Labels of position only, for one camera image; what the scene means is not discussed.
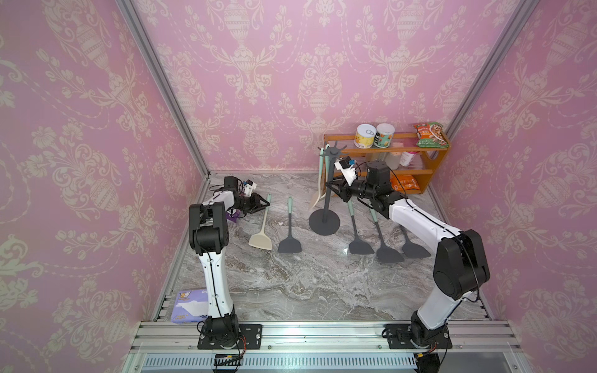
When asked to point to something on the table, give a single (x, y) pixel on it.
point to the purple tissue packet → (190, 306)
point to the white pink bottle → (406, 158)
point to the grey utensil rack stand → (326, 221)
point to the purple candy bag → (233, 216)
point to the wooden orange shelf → (410, 165)
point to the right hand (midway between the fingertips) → (329, 181)
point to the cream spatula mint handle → (262, 240)
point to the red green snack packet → (429, 135)
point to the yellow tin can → (364, 136)
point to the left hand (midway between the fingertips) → (265, 205)
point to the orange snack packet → (405, 182)
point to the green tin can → (383, 135)
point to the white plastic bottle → (392, 159)
